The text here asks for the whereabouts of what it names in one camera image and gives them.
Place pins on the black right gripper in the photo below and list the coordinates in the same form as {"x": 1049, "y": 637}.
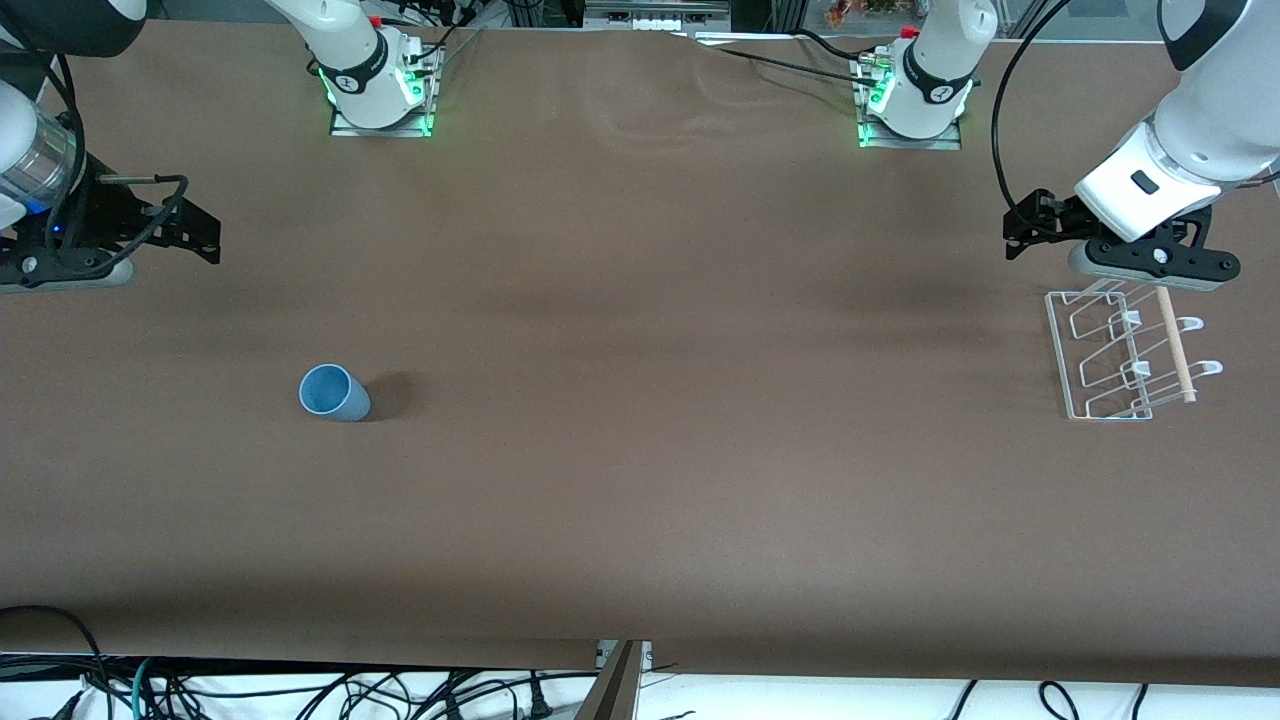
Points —
{"x": 100, "y": 208}

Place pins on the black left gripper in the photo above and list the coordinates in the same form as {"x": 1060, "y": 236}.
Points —
{"x": 1062, "y": 218}

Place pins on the blue plastic cup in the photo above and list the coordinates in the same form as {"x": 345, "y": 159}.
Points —
{"x": 330, "y": 392}

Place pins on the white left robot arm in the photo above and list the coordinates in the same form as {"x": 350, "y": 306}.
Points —
{"x": 1220, "y": 100}

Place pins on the wooden rack rod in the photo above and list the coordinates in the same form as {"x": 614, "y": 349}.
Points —
{"x": 1177, "y": 350}

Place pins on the white power strip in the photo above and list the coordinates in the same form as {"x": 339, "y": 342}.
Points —
{"x": 655, "y": 15}

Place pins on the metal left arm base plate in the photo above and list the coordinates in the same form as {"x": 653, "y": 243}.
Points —
{"x": 940, "y": 142}

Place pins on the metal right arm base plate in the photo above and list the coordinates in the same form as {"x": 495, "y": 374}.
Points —
{"x": 405, "y": 125}

